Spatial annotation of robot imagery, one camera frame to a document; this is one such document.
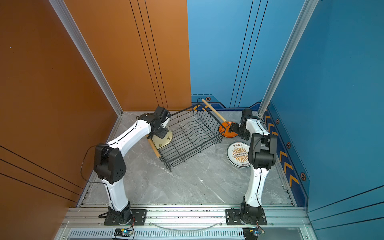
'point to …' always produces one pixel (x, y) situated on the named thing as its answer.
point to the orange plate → (224, 129)
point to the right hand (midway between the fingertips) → (234, 132)
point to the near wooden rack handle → (217, 113)
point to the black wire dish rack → (193, 130)
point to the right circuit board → (252, 233)
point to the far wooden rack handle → (153, 146)
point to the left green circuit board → (123, 232)
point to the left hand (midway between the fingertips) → (160, 129)
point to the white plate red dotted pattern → (238, 154)
